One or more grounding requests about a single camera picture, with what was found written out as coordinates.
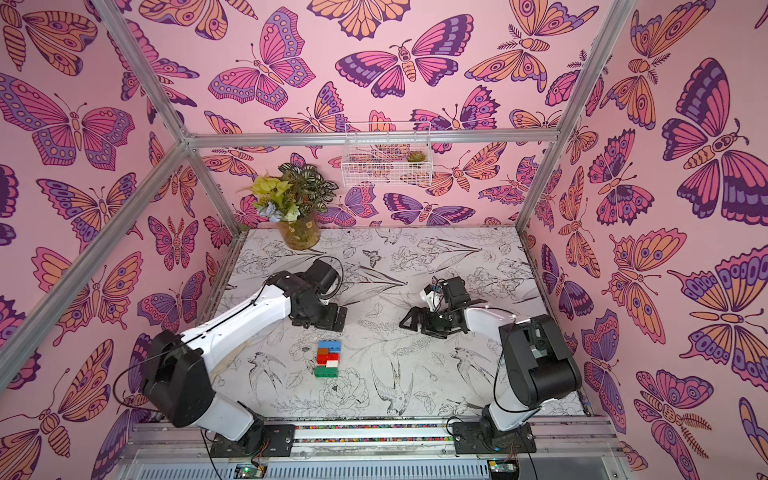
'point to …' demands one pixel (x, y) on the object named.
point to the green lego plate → (322, 371)
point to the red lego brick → (321, 359)
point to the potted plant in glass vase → (295, 198)
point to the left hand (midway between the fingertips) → (333, 319)
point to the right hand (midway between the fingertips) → (414, 324)
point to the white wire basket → (387, 164)
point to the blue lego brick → (334, 345)
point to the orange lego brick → (323, 351)
